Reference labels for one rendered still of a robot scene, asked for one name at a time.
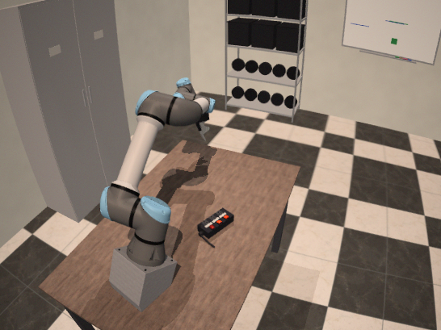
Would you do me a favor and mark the black power strip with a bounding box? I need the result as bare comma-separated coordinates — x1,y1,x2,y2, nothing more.
197,208,234,247

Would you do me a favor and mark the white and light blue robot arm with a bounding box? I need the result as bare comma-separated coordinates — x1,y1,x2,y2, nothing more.
100,77,216,267

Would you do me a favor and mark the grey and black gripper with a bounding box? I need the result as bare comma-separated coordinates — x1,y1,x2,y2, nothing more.
195,112,210,140

